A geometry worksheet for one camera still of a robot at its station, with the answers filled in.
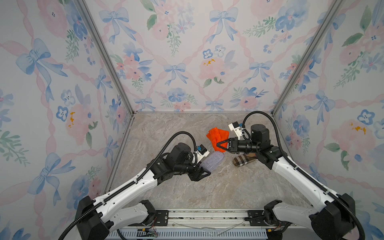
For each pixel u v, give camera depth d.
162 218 0.74
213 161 0.68
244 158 0.91
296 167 0.49
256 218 0.74
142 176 0.47
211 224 0.73
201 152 0.62
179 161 0.57
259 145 0.58
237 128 0.68
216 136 0.70
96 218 0.39
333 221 0.46
